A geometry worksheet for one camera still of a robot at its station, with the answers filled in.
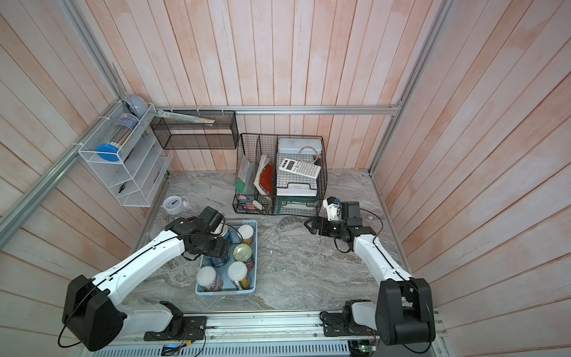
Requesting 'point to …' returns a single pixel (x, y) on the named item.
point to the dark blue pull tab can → (218, 262)
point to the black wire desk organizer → (280, 175)
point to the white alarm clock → (175, 204)
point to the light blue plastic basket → (229, 288)
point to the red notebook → (266, 178)
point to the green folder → (295, 198)
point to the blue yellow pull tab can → (223, 230)
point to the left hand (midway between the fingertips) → (215, 252)
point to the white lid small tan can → (246, 232)
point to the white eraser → (257, 204)
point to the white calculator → (300, 168)
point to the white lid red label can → (207, 280)
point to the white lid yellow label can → (239, 274)
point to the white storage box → (299, 146)
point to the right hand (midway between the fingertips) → (313, 222)
